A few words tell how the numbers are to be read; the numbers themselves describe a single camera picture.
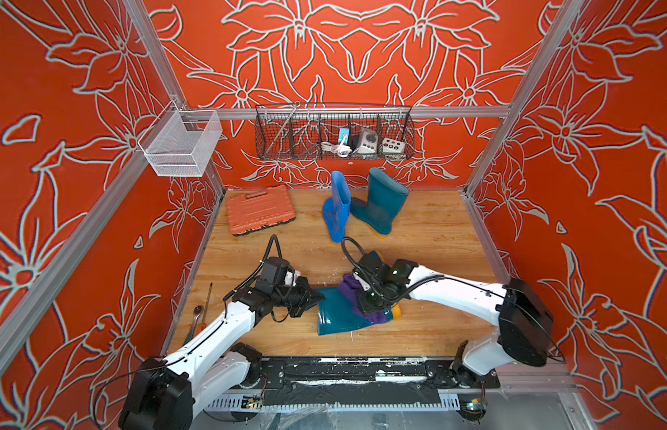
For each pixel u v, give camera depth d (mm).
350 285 798
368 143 905
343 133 834
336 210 850
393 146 938
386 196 854
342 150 854
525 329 417
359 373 743
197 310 841
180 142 925
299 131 1001
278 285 653
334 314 746
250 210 1068
